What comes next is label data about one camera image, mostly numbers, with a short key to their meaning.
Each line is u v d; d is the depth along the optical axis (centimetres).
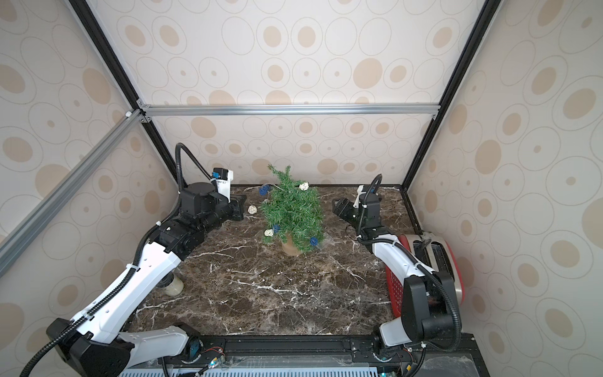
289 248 91
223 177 59
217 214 58
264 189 73
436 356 73
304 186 74
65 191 62
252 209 77
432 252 76
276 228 81
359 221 66
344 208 76
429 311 43
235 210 63
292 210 74
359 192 79
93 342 38
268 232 81
